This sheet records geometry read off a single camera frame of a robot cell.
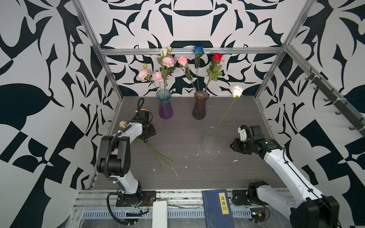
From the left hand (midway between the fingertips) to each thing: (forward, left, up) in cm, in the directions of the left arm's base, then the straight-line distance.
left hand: (149, 131), depth 96 cm
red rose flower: (-15, -6, -3) cm, 17 cm away
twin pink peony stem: (+19, 0, +30) cm, 36 cm away
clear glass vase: (-12, -37, +4) cm, 39 cm away
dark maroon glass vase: (+12, -34, +4) cm, 36 cm away
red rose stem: (+21, -41, +30) cm, 55 cm away
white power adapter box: (-46, -10, +2) cm, 47 cm away
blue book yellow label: (-45, -37, -3) cm, 58 cm away
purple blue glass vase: (+13, -11, +7) cm, 18 cm away
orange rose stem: (+18, +6, +2) cm, 19 cm away
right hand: (-15, -49, +8) cm, 52 cm away
